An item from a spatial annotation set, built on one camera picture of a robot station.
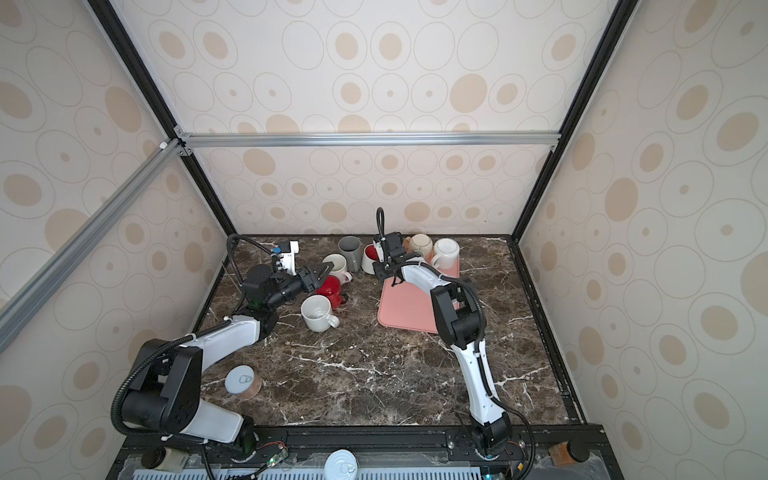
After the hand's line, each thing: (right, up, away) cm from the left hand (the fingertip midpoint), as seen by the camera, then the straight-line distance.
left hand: (335, 263), depth 80 cm
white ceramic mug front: (+7, +2, +23) cm, 24 cm away
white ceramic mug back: (+34, +4, +24) cm, 42 cm away
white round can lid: (+4, -45, -13) cm, 47 cm away
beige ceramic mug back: (+25, +7, +27) cm, 37 cm away
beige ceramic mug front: (-9, -16, +16) cm, 24 cm away
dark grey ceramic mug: (+1, +6, +24) cm, 25 cm away
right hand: (+12, 0, +26) cm, 29 cm away
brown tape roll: (-24, -31, -1) cm, 40 cm away
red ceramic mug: (-4, -7, +13) cm, 16 cm away
